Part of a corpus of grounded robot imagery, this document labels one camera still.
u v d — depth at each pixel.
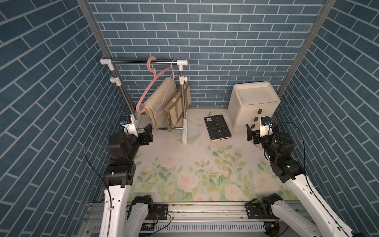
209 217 0.73
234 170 0.89
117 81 0.81
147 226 0.72
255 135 0.63
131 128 0.56
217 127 1.06
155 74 0.79
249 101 0.93
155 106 0.83
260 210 0.73
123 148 0.46
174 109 0.87
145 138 0.59
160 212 0.74
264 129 0.61
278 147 0.52
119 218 0.40
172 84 0.96
